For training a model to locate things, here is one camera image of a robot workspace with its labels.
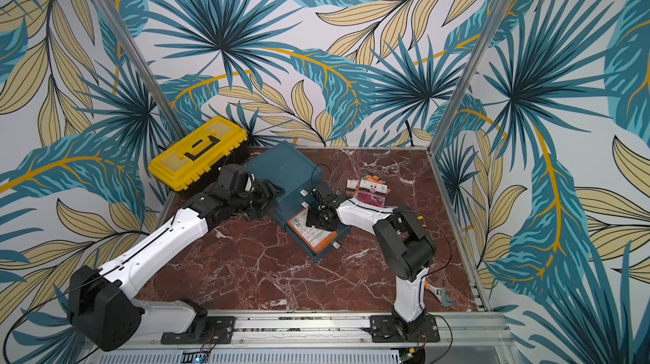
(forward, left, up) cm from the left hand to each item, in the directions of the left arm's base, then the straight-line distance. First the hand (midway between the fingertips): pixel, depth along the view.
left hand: (281, 200), depth 78 cm
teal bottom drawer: (-3, -19, -13) cm, 23 cm away
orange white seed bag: (-3, -9, -20) cm, 22 cm away
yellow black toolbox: (+16, +36, -3) cm, 39 cm away
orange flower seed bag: (+20, -24, -20) cm, 37 cm away
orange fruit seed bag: (+24, -35, -20) cm, 47 cm away
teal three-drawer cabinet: (+12, 0, +1) cm, 12 cm away
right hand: (+3, -9, -18) cm, 21 cm away
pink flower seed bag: (+16, -33, -19) cm, 41 cm away
